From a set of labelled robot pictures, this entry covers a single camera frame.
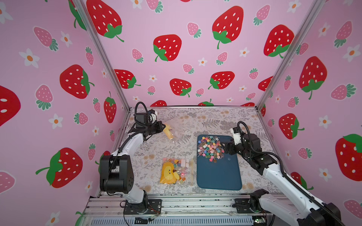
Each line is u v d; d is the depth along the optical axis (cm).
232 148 71
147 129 65
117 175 45
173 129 101
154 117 82
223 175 85
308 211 40
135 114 70
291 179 47
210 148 95
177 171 86
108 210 74
